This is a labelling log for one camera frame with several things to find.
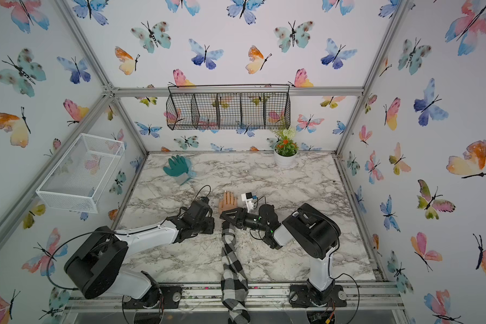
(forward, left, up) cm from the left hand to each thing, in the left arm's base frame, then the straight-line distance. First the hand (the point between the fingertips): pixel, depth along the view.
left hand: (216, 221), depth 91 cm
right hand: (-3, -5, +11) cm, 13 cm away
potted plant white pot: (+31, -34, +13) cm, 48 cm away
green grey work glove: (+34, +24, -2) cm, 42 cm away
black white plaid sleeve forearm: (-25, -9, +3) cm, 27 cm away
